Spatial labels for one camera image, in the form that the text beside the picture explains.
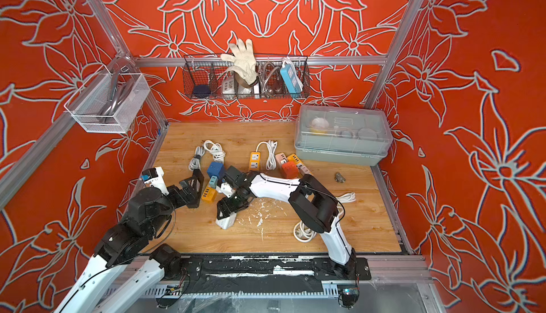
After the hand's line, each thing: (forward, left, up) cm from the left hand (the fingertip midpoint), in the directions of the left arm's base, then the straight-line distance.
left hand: (188, 180), depth 70 cm
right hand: (-5, -8, -18) cm, 20 cm away
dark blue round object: (+45, +7, +4) cm, 45 cm away
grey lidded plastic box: (+32, -59, -8) cm, 67 cm away
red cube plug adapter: (+17, -36, -15) cm, 42 cm away
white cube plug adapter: (-7, -12, -18) cm, 23 cm away
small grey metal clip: (+18, -59, -22) cm, 65 cm away
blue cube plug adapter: (+14, -3, -15) cm, 21 cm away
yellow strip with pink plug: (+18, -41, -16) cm, 48 cm away
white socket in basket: (+45, -6, +7) cm, 46 cm away
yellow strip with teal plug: (+6, -1, -20) cm, 21 cm away
